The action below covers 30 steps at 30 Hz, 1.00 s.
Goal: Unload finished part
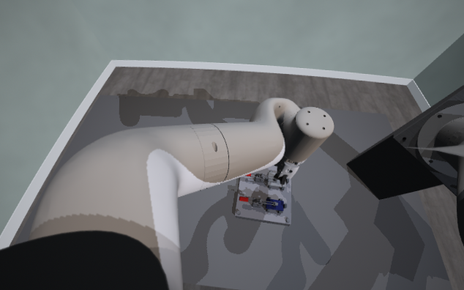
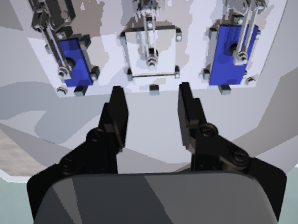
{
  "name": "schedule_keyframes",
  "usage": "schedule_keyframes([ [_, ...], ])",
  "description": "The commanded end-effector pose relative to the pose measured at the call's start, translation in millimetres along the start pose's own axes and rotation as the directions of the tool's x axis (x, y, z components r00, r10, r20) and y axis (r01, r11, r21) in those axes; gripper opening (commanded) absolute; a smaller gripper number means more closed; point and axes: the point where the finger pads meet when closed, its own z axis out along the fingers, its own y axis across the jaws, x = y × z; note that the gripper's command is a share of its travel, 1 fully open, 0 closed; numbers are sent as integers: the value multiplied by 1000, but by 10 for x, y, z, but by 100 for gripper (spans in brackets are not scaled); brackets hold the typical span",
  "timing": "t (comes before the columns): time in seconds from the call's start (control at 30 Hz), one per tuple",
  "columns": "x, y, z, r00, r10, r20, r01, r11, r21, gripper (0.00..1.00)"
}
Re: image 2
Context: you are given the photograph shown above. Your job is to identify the toggle clamp with red handle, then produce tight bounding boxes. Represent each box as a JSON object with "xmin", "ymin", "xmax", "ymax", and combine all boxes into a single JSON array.
[
  {"xmin": 27, "ymin": 0, "xmax": 76, "ymax": 80},
  {"xmin": 225, "ymin": 0, "xmax": 267, "ymax": 65}
]

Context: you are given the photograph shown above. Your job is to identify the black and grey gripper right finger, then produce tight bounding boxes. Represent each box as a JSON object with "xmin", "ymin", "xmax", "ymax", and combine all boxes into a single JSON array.
[{"xmin": 178, "ymin": 82, "xmax": 287, "ymax": 222}]

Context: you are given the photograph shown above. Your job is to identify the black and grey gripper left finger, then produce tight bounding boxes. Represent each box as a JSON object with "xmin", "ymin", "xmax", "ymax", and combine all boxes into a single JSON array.
[{"xmin": 27, "ymin": 86, "xmax": 129, "ymax": 221}]

